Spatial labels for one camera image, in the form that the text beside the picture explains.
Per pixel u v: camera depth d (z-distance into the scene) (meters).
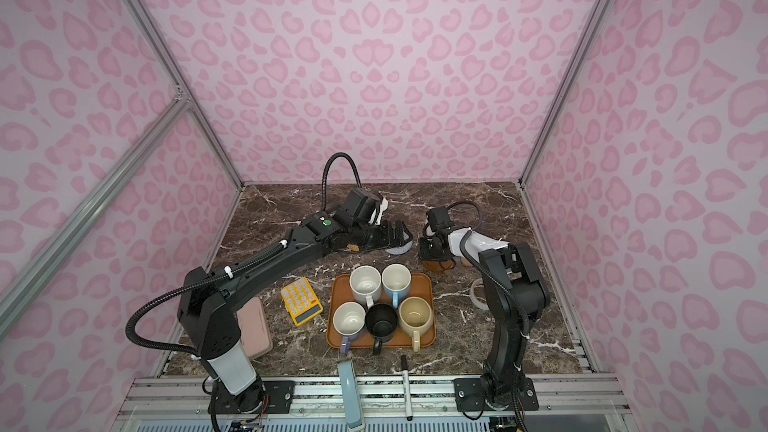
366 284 0.91
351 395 0.71
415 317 0.86
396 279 0.90
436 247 0.75
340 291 0.91
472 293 0.89
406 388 0.74
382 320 0.82
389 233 0.70
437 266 0.86
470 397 0.73
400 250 1.00
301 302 0.88
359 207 0.61
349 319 0.84
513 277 0.55
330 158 0.64
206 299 0.47
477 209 1.09
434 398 0.75
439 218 0.80
